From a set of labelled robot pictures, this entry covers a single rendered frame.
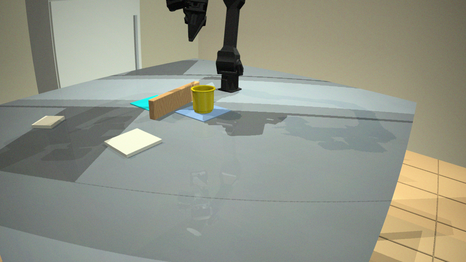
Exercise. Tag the brown wooden plank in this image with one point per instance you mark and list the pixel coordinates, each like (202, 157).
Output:
(171, 100)

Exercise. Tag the yellow cup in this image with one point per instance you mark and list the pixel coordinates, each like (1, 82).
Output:
(203, 98)

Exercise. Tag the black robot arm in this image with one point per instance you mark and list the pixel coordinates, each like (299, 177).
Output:
(228, 59)

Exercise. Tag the cream flat rectangular block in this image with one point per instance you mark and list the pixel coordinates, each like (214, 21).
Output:
(48, 122)

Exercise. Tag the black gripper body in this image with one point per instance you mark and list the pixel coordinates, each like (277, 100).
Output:
(196, 4)

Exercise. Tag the cream flat rectangular slab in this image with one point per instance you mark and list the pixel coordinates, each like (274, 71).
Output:
(132, 142)

